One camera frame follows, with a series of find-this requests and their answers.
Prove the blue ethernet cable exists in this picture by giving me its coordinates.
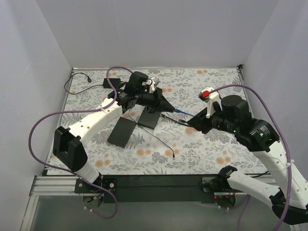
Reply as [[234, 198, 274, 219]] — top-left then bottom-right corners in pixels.
[[173, 108, 196, 117]]

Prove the floral patterned table mat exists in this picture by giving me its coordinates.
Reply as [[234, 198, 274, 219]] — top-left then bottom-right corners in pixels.
[[49, 68, 274, 176]]

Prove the black ethernet cable teal plug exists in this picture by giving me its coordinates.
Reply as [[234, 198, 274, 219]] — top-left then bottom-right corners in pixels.
[[160, 114, 190, 127]]

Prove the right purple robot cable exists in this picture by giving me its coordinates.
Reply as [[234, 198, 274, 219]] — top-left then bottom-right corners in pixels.
[[211, 84, 293, 231]]

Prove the black power adapter brick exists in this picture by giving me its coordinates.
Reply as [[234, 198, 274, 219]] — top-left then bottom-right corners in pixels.
[[103, 78, 121, 89]]

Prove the thin black adapter cable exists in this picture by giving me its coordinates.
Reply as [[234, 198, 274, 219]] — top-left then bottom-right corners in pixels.
[[127, 109, 176, 161]]

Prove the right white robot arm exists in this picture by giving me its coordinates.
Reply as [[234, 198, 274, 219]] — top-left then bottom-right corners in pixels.
[[188, 92, 288, 217]]

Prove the black network switch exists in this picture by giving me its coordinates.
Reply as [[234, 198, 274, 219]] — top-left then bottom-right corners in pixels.
[[137, 107, 161, 130], [107, 117, 136, 148]]

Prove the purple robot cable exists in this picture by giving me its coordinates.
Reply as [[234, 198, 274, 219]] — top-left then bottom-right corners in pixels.
[[28, 66, 135, 219], [211, 84, 293, 231]]

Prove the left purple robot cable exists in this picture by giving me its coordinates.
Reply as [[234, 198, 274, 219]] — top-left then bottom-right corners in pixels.
[[28, 66, 135, 219]]

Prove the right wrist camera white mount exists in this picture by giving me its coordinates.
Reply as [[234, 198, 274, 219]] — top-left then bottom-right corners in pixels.
[[198, 87, 221, 119]]

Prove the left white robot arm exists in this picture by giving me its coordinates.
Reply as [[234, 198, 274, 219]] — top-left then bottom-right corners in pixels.
[[52, 71, 175, 185]]

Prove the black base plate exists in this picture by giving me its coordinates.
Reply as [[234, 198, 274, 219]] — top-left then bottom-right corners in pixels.
[[74, 174, 238, 204]]

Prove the thin black power input cord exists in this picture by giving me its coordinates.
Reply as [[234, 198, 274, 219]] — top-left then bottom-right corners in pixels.
[[64, 73, 104, 95]]

